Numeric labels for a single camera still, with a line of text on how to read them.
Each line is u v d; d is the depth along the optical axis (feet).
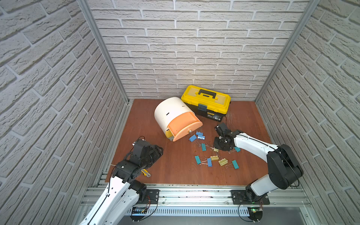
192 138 3.13
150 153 2.07
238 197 2.42
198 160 2.81
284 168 1.45
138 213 2.34
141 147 1.78
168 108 2.87
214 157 2.88
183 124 2.72
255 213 2.30
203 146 3.02
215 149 2.94
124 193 1.99
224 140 2.15
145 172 2.66
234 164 2.79
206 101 3.20
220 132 2.37
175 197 2.47
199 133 3.27
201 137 3.19
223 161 2.79
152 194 2.48
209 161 2.81
